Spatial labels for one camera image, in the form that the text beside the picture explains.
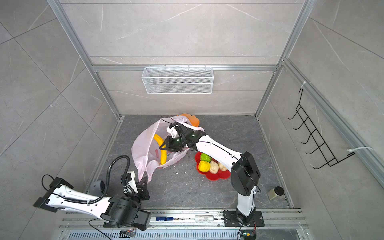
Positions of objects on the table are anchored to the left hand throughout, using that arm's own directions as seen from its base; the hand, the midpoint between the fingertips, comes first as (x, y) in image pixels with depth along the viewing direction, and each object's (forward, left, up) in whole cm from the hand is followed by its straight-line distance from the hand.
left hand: (151, 179), depth 70 cm
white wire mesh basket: (+63, -12, +14) cm, 66 cm away
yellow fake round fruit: (+10, -27, -10) cm, 30 cm away
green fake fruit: (+16, -29, -10) cm, 34 cm away
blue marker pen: (-14, -5, -15) cm, 22 cm away
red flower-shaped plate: (+7, -37, -14) cm, 40 cm away
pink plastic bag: (+7, 0, +16) cm, 17 cm away
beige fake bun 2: (+10, -38, -11) cm, 40 cm away
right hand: (+15, -4, +4) cm, 16 cm away
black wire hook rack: (+17, -78, +16) cm, 81 cm away
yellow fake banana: (+11, -6, +5) cm, 13 cm away
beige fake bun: (+9, -33, -11) cm, 36 cm away
